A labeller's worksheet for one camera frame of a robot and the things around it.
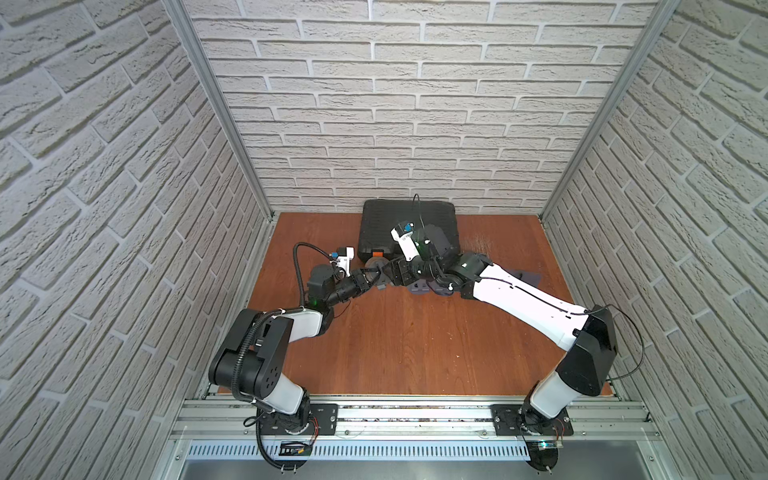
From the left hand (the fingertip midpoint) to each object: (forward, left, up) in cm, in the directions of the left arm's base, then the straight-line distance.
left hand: (386, 269), depth 84 cm
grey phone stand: (-12, -8, +11) cm, 18 cm away
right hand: (-2, -3, +5) cm, 7 cm away
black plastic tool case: (+31, +3, -10) cm, 33 cm away
